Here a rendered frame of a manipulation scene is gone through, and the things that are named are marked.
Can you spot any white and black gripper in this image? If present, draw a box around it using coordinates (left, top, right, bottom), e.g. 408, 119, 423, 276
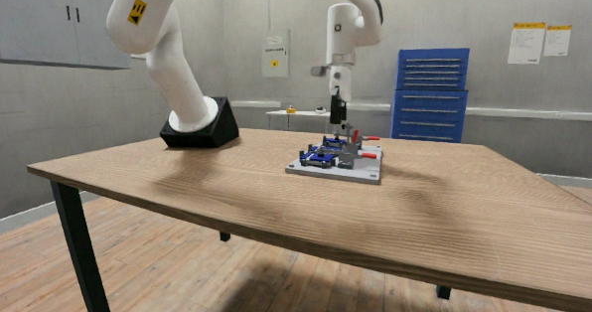
328, 65, 354, 124

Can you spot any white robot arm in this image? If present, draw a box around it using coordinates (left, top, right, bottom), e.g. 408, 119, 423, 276
106, 0, 384, 133

